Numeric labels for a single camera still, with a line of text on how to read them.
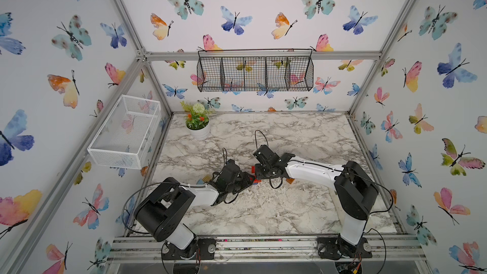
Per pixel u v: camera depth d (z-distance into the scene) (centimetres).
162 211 45
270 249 75
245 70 98
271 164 69
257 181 91
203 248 74
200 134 103
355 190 47
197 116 98
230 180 71
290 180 90
